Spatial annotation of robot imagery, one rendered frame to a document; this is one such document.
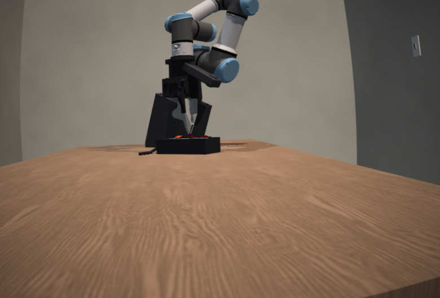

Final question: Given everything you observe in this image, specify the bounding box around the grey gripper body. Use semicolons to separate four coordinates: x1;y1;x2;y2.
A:
162;55;199;98

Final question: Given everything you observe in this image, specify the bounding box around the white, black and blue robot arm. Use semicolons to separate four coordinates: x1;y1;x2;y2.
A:
165;0;259;104

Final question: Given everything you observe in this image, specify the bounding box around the black power strip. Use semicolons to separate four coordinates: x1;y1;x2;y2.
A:
138;135;220;155

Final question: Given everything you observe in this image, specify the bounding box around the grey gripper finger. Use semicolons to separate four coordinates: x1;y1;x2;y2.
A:
188;88;200;134
172;84;192;134

